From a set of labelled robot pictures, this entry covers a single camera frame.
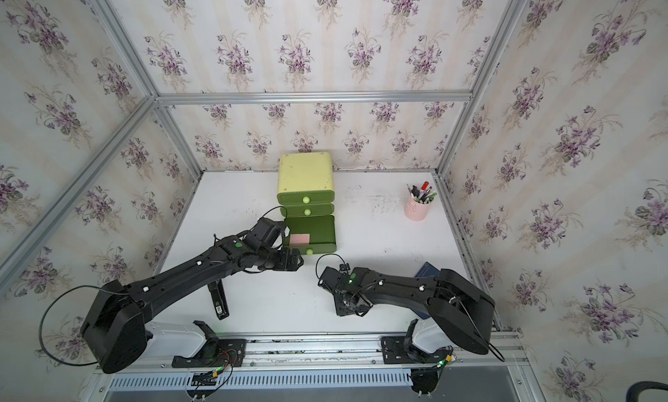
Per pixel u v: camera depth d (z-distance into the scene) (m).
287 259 0.72
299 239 0.95
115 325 0.40
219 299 0.80
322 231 0.96
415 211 0.98
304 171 0.91
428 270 0.89
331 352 0.75
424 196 0.98
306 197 0.86
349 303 0.58
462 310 0.43
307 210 0.91
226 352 0.73
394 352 0.73
